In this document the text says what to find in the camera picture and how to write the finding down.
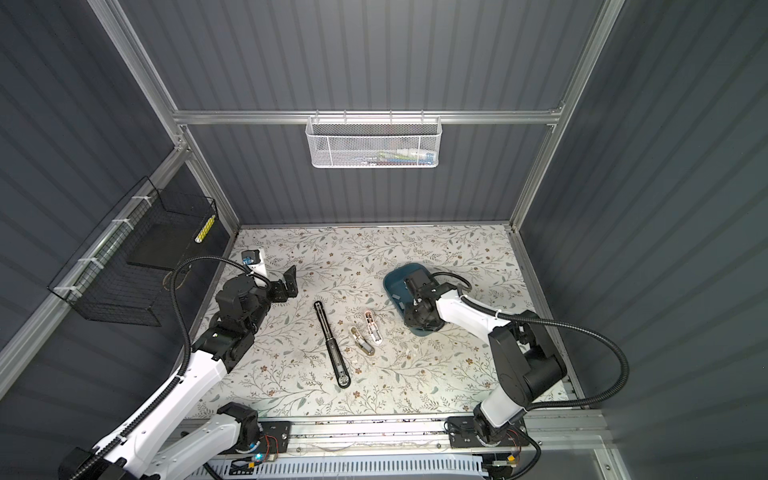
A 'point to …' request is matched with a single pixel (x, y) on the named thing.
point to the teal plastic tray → (394, 285)
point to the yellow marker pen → (207, 225)
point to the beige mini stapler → (362, 342)
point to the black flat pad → (172, 240)
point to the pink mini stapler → (373, 329)
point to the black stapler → (342, 376)
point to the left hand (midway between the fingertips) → (276, 268)
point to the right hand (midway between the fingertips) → (416, 322)
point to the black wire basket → (122, 270)
